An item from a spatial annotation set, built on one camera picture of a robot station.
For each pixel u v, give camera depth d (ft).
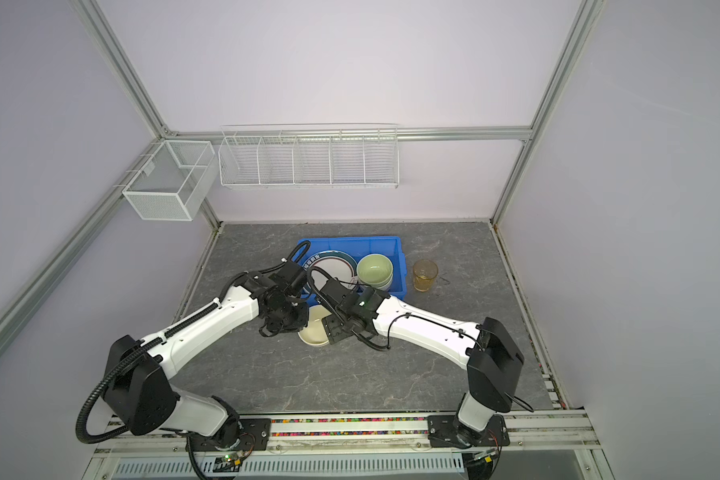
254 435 2.42
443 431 2.42
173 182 3.23
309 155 3.25
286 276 2.15
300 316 2.41
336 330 2.28
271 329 2.35
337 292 1.96
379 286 3.01
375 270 3.14
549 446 2.38
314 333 2.72
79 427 1.21
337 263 3.37
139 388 1.35
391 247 3.60
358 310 1.80
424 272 3.44
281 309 2.15
